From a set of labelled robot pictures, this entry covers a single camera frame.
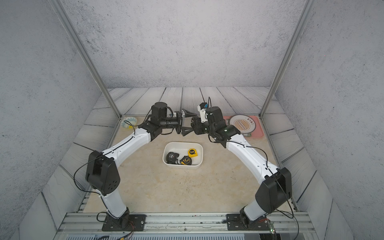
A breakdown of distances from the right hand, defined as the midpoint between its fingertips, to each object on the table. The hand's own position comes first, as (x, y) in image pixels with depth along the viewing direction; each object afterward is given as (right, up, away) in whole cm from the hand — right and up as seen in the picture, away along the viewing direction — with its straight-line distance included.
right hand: (194, 123), depth 78 cm
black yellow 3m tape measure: (-5, -22, +14) cm, 27 cm away
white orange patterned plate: (+37, +1, +37) cm, 52 cm away
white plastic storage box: (-8, -20, +19) cm, 29 cm away
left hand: (+2, +1, -4) cm, 4 cm away
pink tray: (+46, -6, +32) cm, 56 cm away
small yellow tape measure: (-2, -18, +19) cm, 26 cm away
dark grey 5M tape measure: (-15, -21, +16) cm, 30 cm away
